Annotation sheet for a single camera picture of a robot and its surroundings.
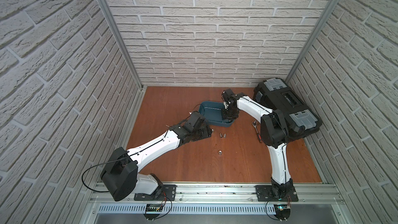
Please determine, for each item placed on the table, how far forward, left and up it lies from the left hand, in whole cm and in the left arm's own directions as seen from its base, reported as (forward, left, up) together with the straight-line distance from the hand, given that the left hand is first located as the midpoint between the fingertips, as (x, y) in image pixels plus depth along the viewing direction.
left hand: (211, 130), depth 81 cm
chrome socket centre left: (+3, -7, -12) cm, 14 cm away
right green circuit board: (-35, -33, -14) cm, 50 cm away
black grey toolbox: (+4, -48, +5) cm, 48 cm away
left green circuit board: (-34, +28, -16) cm, 47 cm away
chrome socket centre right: (+3, -9, -12) cm, 16 cm away
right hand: (+15, -12, -10) cm, 22 cm away
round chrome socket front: (-8, -5, -11) cm, 15 cm away
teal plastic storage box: (+22, -3, -14) cm, 26 cm away
